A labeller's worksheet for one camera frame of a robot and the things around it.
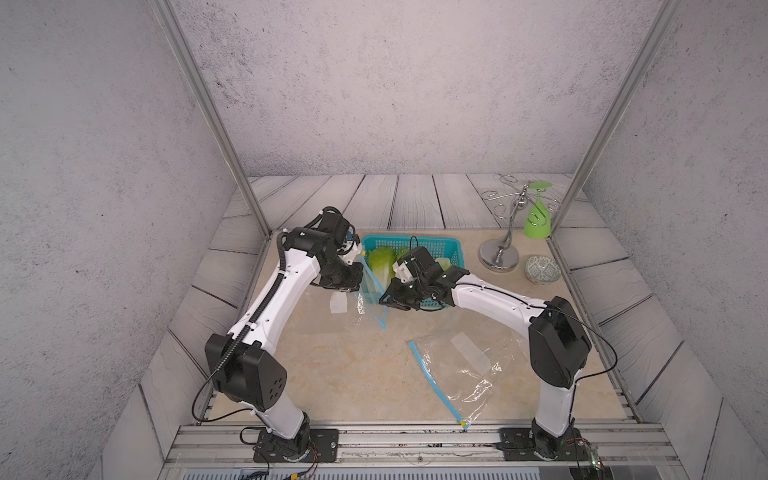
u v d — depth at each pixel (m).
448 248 1.07
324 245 0.55
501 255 1.11
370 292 0.84
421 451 0.73
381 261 0.99
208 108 0.85
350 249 0.68
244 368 0.42
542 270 1.07
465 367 0.85
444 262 1.01
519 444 0.73
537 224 0.85
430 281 0.67
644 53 0.76
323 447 0.73
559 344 0.48
